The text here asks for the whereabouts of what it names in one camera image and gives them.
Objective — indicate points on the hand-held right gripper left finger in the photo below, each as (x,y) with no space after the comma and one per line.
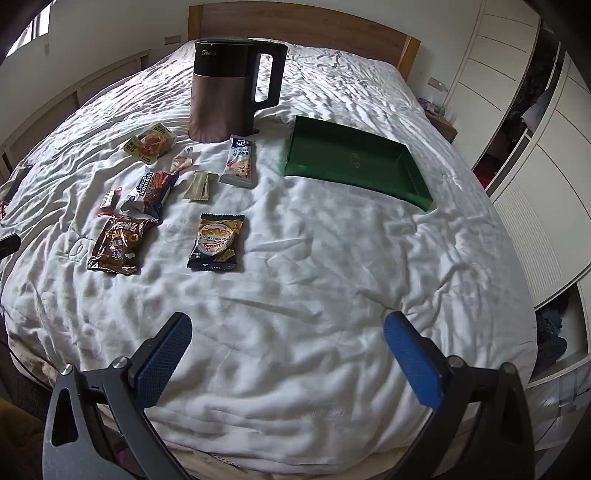
(166,355)

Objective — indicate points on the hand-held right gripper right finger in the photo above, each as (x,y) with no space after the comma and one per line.
(411,364)

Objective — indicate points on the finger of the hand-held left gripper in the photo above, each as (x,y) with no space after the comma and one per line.
(8,244)

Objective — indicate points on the brown oatmeal packet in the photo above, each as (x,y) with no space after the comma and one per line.
(120,244)

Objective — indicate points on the dark blue cookie packet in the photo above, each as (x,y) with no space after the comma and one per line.
(216,242)

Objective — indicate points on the brown wafer packet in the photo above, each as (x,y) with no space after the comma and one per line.
(150,193)

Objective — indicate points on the beige snack packet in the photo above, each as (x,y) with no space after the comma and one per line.
(200,186)

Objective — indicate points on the green tray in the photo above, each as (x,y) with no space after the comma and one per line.
(346,157)

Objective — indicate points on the small red and white candy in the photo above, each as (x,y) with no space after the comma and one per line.
(111,201)

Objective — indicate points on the white bed duvet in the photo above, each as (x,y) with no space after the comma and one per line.
(323,277)

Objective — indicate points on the pile of blue clothes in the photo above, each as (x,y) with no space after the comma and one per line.
(551,337)

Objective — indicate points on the green and yellow snack packet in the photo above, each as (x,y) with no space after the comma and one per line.
(150,143)

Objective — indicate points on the white wardrobe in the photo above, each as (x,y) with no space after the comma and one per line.
(521,207)

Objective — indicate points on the small clear candy packet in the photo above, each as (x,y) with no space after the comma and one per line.
(182,160)

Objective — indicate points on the red cloth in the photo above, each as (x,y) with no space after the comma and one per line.
(488,176)

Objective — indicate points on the white and blue snack packet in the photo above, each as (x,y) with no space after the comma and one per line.
(238,161)

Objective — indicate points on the wooden nightstand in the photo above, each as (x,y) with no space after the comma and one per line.
(443,129)

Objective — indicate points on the clear glass cup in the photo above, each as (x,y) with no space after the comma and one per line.
(448,115)

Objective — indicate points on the brown and black electric kettle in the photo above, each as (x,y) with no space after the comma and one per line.
(217,92)

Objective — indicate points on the blue tissue pack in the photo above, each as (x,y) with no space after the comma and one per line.
(427,106)

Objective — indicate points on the hanging dark clothes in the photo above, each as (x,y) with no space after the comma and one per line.
(531,101)

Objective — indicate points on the wooden headboard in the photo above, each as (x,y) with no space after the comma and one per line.
(323,23)

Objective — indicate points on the wall socket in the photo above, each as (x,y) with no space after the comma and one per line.
(435,83)
(171,39)

